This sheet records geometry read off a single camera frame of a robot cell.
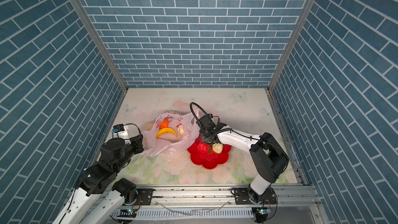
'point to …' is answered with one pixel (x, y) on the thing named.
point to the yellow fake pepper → (165, 129)
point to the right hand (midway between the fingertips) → (206, 133)
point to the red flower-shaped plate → (210, 159)
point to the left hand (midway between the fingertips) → (145, 135)
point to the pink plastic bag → (168, 143)
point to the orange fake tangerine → (164, 124)
